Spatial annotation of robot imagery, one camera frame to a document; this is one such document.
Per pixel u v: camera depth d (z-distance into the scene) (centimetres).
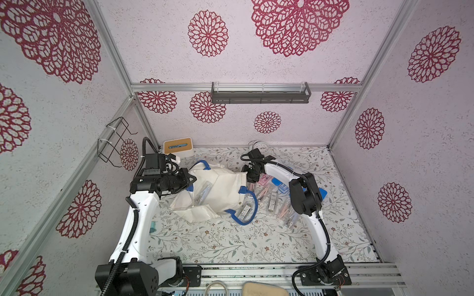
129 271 38
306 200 62
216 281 73
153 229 87
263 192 98
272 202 94
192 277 74
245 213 90
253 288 69
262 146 117
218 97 86
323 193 97
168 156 71
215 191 95
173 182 63
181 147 116
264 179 103
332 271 64
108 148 76
